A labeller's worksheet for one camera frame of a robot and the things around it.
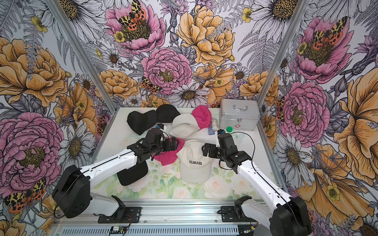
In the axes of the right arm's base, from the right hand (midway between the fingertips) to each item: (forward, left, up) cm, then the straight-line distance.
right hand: (208, 152), depth 82 cm
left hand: (+5, +21, 0) cm, 21 cm away
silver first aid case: (+29, -24, -2) cm, 38 cm away
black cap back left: (+31, +47, -8) cm, 56 cm away
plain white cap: (+24, +14, -6) cm, 28 cm away
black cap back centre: (+38, +28, -7) cm, 48 cm away
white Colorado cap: (-4, +8, -9) cm, 13 cm away
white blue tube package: (+27, -7, -11) cm, 30 cm away
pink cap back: (+36, 0, -9) cm, 37 cm away
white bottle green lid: (+19, -15, -4) cm, 25 cm away
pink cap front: (+3, +25, -10) cm, 27 cm away
